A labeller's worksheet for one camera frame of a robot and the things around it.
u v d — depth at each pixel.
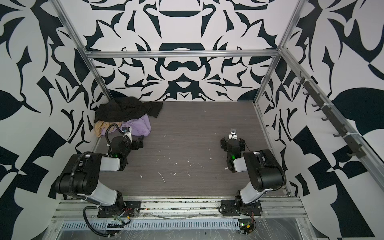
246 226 0.71
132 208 0.73
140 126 1.01
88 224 0.68
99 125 1.02
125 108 1.05
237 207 0.68
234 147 0.74
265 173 0.47
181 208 0.76
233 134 0.81
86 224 0.68
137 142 0.85
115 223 0.73
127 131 0.82
